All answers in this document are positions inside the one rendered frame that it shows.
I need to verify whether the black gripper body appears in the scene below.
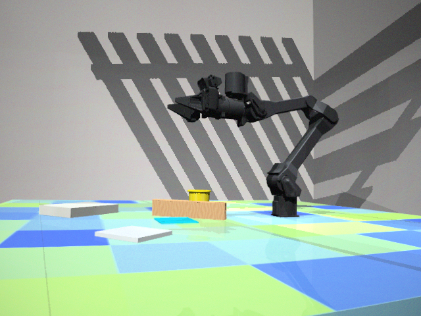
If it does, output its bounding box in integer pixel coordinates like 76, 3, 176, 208
188, 86, 229, 122

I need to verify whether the white flat slab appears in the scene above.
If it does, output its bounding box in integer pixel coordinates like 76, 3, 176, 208
95, 226, 172, 243

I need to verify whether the yellow cup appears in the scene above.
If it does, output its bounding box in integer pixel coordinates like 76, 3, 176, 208
188, 190, 211, 201

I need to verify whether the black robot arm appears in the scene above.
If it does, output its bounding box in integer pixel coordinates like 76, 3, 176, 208
225, 72, 339, 217

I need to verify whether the light brown wooden beam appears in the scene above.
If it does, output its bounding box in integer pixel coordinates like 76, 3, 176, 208
151, 199, 227, 221

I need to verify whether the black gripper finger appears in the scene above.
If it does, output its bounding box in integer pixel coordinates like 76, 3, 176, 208
175, 88, 206, 113
167, 103, 191, 120

